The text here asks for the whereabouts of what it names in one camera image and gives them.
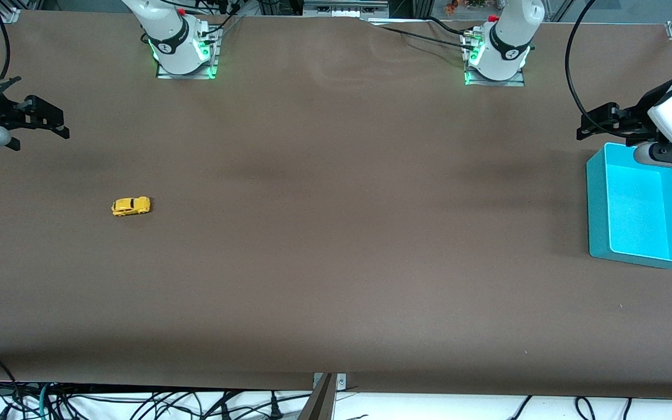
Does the yellow toy beetle car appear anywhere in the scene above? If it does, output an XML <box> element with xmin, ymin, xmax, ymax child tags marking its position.
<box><xmin>111</xmin><ymin>197</ymin><xmax>152</xmax><ymax>217</ymax></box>

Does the teal plastic bin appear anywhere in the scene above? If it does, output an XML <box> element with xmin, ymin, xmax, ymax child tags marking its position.
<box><xmin>586</xmin><ymin>142</ymin><xmax>672</xmax><ymax>270</ymax></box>

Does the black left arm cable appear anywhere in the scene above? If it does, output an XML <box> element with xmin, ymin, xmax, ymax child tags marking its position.
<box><xmin>565</xmin><ymin>0</ymin><xmax>599</xmax><ymax>117</ymax></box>

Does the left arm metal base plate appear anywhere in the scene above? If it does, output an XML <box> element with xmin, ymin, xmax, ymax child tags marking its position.
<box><xmin>464</xmin><ymin>69</ymin><xmax>526</xmax><ymax>87</ymax></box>

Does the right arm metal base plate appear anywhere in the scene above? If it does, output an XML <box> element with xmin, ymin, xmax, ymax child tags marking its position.
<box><xmin>156</xmin><ymin>26</ymin><xmax>220</xmax><ymax>80</ymax></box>

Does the short black tabletop cable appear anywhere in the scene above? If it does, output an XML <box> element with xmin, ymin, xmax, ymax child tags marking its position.
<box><xmin>426</xmin><ymin>16</ymin><xmax>477</xmax><ymax>39</ymax></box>

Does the long black tabletop cable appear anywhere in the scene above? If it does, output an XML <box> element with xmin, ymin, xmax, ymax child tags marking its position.
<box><xmin>365</xmin><ymin>17</ymin><xmax>480</xmax><ymax>53</ymax></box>

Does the black base connector cable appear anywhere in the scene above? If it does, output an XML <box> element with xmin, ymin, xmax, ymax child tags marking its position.
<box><xmin>199</xmin><ymin>12</ymin><xmax>243</xmax><ymax>41</ymax></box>

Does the aluminium frame beam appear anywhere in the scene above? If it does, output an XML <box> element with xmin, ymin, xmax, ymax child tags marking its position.
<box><xmin>303</xmin><ymin>0</ymin><xmax>390</xmax><ymax>18</ymax></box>

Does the metal table edge bracket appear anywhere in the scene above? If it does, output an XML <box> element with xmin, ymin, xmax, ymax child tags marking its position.
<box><xmin>313</xmin><ymin>373</ymin><xmax>347</xmax><ymax>390</ymax></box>

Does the dark table support post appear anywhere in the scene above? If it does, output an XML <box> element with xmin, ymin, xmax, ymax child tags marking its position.
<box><xmin>297</xmin><ymin>373</ymin><xmax>337</xmax><ymax>420</ymax></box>

